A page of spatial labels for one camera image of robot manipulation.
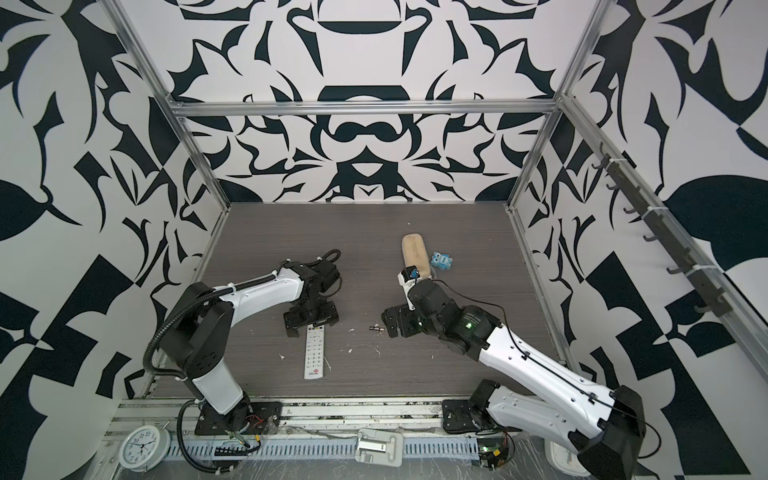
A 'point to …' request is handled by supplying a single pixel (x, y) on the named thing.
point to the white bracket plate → (380, 447)
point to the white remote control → (314, 354)
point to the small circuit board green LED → (492, 452)
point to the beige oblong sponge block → (414, 253)
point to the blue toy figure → (442, 261)
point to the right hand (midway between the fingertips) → (398, 311)
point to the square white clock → (565, 460)
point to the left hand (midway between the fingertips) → (322, 323)
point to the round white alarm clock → (144, 448)
